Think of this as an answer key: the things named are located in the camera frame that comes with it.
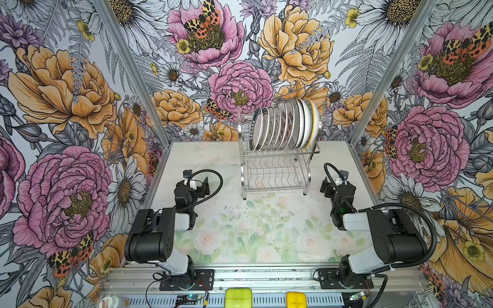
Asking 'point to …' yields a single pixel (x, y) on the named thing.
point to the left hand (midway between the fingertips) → (198, 182)
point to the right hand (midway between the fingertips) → (335, 184)
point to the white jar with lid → (110, 301)
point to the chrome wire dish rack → (275, 169)
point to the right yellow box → (296, 299)
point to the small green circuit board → (190, 299)
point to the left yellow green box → (238, 298)
